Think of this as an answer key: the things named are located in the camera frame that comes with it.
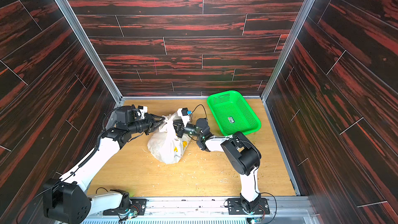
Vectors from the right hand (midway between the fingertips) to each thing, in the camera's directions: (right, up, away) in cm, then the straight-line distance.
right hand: (169, 120), depth 80 cm
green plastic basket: (+41, +4, +33) cm, 53 cm away
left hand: (-1, +1, -4) cm, 4 cm away
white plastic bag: (-1, -12, -4) cm, 13 cm away
